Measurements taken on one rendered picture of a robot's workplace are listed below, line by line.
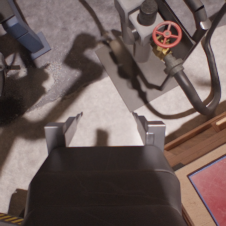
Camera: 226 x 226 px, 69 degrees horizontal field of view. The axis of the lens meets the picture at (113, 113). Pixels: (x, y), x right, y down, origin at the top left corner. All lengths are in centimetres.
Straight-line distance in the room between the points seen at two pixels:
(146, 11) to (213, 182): 45
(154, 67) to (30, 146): 83
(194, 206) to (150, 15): 49
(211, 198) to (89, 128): 66
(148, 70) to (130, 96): 17
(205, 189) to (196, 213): 6
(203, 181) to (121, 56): 75
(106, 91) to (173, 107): 38
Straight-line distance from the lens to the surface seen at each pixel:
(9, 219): 82
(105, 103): 93
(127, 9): 57
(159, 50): 52
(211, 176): 48
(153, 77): 95
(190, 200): 48
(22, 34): 104
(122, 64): 97
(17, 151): 112
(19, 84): 115
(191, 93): 51
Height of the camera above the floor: 90
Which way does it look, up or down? 81 degrees down
